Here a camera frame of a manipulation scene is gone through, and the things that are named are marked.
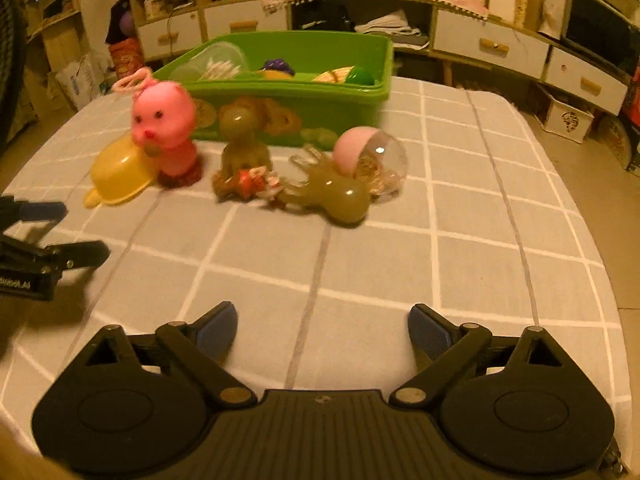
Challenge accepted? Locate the green plastic bin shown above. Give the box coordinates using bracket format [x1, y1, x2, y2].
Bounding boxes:
[152, 30, 396, 153]

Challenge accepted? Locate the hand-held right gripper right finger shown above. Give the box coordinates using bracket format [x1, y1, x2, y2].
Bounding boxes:
[390, 304, 561, 408]

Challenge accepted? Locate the black microwave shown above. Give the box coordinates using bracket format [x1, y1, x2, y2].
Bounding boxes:
[560, 0, 640, 75]

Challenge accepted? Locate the toy corn cob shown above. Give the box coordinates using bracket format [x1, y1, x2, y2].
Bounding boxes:
[312, 65, 376, 86]

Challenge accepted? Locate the black cloth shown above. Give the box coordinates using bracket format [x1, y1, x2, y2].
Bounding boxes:
[105, 0, 133, 43]

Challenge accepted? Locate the white carved box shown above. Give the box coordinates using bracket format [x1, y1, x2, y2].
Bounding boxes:
[542, 85, 596, 145]

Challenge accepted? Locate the yellow plastic bowl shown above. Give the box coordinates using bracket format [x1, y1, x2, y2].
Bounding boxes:
[82, 137, 153, 210]

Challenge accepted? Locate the grey checked tablecloth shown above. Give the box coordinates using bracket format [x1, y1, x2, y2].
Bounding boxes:
[0, 75, 632, 480]

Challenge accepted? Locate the clear cotton swab jar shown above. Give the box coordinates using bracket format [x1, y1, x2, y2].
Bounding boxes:
[170, 42, 251, 83]

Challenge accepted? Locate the small red white toy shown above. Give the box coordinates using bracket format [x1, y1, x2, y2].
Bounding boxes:
[235, 166, 282, 206]

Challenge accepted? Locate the pink clear capsule ball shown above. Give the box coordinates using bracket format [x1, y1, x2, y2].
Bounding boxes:
[332, 127, 408, 204]

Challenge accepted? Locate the red gift bag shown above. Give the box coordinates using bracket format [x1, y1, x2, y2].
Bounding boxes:
[620, 85, 640, 128]
[109, 37, 143, 81]

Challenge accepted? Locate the folded clothes pile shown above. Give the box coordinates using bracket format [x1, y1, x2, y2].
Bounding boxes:
[355, 9, 431, 51]

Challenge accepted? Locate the white plastic bag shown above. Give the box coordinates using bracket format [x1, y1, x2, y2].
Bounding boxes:
[55, 55, 113, 111]

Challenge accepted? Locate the olive octopus toy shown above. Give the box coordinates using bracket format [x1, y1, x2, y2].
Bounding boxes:
[212, 97, 275, 201]
[280, 144, 373, 226]

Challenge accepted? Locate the dark ribbed object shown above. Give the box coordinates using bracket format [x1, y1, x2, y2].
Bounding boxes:
[0, 0, 27, 156]

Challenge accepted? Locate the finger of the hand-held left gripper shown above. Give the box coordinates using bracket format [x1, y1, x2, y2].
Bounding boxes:
[47, 240, 111, 271]
[0, 195, 69, 233]

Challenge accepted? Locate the wooden side shelf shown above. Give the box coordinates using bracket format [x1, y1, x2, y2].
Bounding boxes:
[25, 0, 101, 111]

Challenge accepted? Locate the pink pig toy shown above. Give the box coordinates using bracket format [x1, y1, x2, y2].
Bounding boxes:
[112, 66, 203, 188]

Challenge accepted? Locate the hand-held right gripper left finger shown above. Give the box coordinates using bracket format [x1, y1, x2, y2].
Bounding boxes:
[82, 301, 258, 408]

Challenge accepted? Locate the white drawer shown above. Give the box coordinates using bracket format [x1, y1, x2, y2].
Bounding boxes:
[545, 46, 630, 116]
[136, 10, 203, 61]
[204, 0, 288, 42]
[432, 7, 551, 81]

